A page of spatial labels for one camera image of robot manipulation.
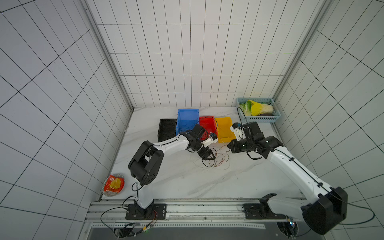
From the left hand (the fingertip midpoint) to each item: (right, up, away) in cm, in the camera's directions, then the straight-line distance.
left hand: (207, 156), depth 86 cm
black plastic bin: (-26, +15, +14) cm, 33 cm away
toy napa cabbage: (+40, +30, +23) cm, 55 cm away
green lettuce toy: (+32, +30, +24) cm, 50 cm away
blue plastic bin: (-14, +21, +22) cm, 34 cm away
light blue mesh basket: (+42, +22, +20) cm, 51 cm away
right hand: (+8, +8, -8) cm, 14 cm away
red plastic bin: (+2, +19, +14) cm, 24 cm away
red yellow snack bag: (-52, -14, -7) cm, 54 cm away
